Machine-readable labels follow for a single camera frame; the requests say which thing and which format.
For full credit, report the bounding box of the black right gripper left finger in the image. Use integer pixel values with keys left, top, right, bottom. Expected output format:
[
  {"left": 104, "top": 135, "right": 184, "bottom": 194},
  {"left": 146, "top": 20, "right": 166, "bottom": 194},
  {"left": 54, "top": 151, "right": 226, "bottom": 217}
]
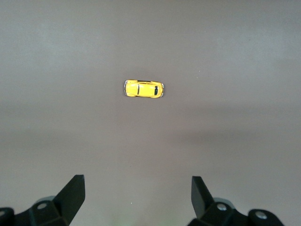
[{"left": 0, "top": 174, "right": 86, "bottom": 226}]

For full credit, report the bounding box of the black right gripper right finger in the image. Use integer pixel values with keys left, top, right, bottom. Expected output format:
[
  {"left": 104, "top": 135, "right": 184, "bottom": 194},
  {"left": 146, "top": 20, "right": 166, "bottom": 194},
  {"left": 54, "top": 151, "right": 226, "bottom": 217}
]
[{"left": 187, "top": 176, "right": 285, "bottom": 226}]

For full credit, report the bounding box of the yellow beetle toy car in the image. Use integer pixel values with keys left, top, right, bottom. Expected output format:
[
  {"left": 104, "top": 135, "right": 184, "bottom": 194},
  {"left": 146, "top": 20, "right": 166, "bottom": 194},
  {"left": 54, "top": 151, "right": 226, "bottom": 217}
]
[{"left": 123, "top": 79, "right": 165, "bottom": 98}]

